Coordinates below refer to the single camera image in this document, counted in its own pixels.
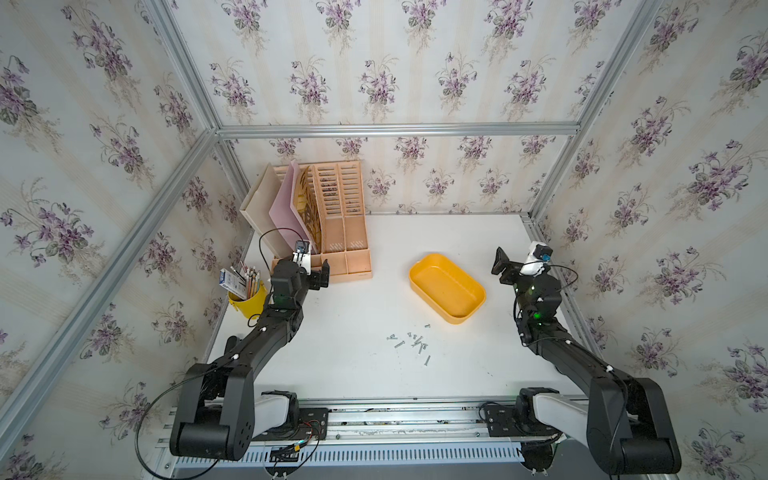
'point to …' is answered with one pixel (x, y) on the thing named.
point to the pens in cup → (243, 283)
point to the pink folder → (283, 212)
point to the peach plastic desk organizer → (328, 202)
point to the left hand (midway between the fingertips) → (311, 259)
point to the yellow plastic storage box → (444, 290)
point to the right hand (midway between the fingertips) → (518, 252)
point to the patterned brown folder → (308, 206)
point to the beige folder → (257, 206)
